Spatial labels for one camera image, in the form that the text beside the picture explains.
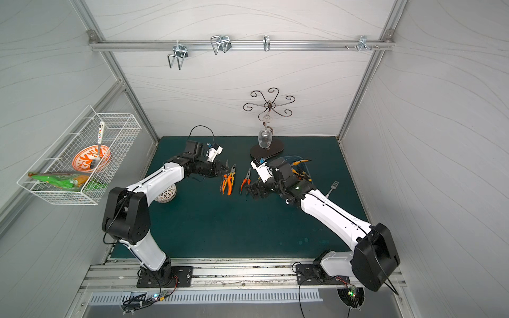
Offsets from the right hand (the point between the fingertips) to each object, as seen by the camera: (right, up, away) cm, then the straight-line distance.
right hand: (254, 179), depth 79 cm
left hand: (-12, +3, +8) cm, 15 cm away
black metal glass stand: (+2, +12, +35) cm, 37 cm away
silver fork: (+39, -6, +19) cm, 44 cm away
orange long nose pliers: (-4, -3, +22) cm, 22 cm away
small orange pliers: (-12, -1, +7) cm, 14 cm away
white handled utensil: (-54, +7, -13) cm, 56 cm away
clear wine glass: (+5, +19, +15) cm, 25 cm away
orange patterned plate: (-59, +8, -13) cm, 61 cm away
